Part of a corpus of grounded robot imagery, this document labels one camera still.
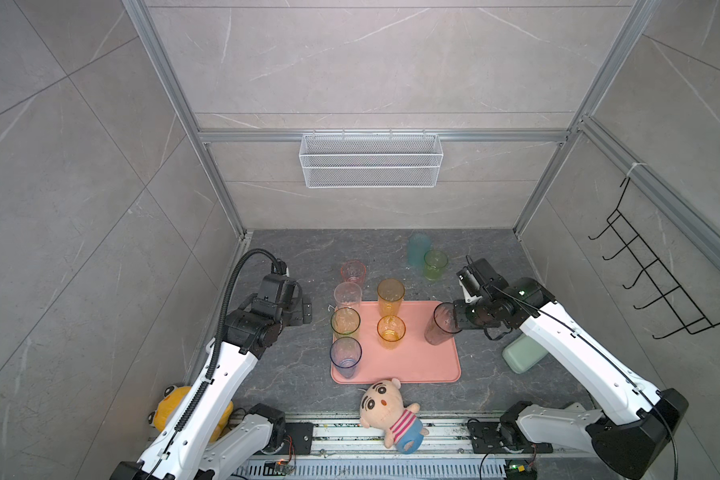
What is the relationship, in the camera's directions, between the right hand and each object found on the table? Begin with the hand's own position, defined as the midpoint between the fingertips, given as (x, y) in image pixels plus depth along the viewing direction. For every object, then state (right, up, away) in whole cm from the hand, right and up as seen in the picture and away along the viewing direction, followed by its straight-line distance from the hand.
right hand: (459, 314), depth 76 cm
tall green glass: (-30, -3, +4) cm, 30 cm away
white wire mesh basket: (-23, +48, +25) cm, 58 cm away
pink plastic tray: (-9, -16, +11) cm, 22 cm away
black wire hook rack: (+42, +5, -12) cm, 44 cm away
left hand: (-44, +5, -1) cm, 44 cm away
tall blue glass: (-30, -12, +6) cm, 33 cm away
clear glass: (-30, +3, +15) cm, 33 cm away
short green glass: (+1, +13, +31) cm, 34 cm away
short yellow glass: (-17, -8, +14) cm, 23 cm away
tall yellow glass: (-16, +3, +18) cm, 25 cm away
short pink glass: (-29, +10, +28) cm, 41 cm away
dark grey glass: (-4, -1, -3) cm, 5 cm away
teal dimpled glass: (-5, +19, +34) cm, 39 cm away
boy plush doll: (-20, -21, -5) cm, 30 cm away
